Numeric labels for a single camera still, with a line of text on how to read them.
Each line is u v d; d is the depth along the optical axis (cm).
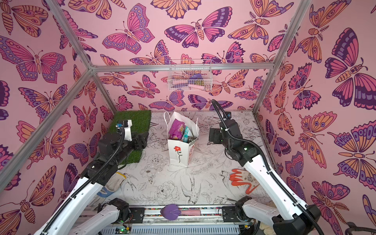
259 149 47
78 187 44
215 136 64
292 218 37
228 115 60
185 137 83
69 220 41
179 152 78
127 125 60
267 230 68
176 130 84
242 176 84
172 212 74
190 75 95
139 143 62
